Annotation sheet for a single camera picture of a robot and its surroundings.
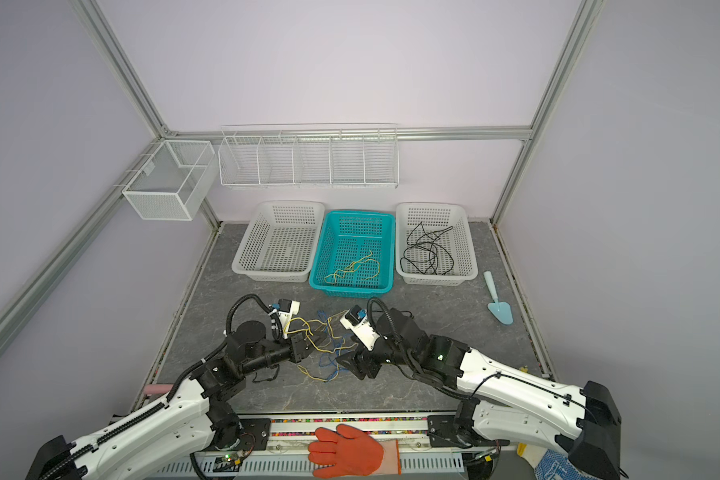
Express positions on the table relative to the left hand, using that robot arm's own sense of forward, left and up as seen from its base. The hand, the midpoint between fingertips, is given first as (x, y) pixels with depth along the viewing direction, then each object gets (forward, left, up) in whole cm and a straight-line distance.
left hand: (325, 341), depth 73 cm
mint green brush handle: (+13, -54, -16) cm, 58 cm away
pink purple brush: (-5, +47, -13) cm, 49 cm away
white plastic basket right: (+33, -28, -14) cm, 45 cm away
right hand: (-3, -5, +2) cm, 7 cm away
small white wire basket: (+53, +50, +10) cm, 74 cm away
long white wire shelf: (+59, +5, +14) cm, 61 cm away
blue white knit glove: (-28, -53, -15) cm, 62 cm away
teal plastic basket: (+40, -7, -17) cm, 44 cm away
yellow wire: (0, +3, +7) cm, 7 cm away
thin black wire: (+42, -37, -15) cm, 58 cm away
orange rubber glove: (-22, -5, -15) cm, 27 cm away
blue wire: (-3, -2, -1) cm, 4 cm away
